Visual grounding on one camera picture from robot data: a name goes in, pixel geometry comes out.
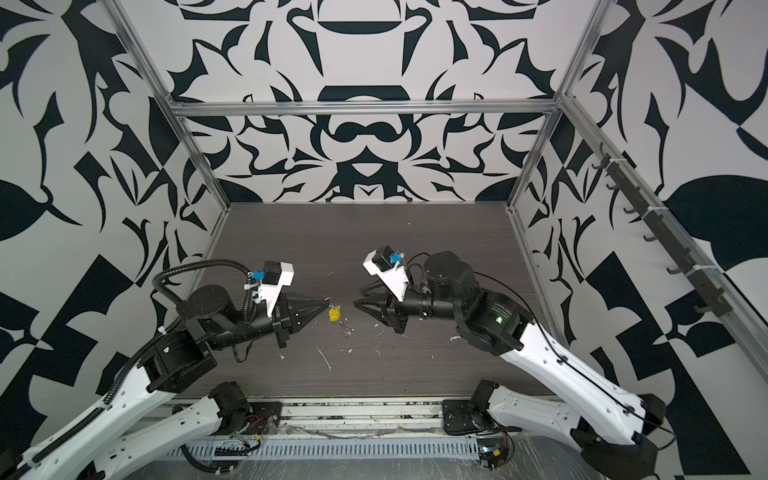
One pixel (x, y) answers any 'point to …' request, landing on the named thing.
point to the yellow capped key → (335, 314)
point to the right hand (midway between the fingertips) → (360, 297)
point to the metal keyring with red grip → (342, 320)
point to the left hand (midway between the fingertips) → (327, 298)
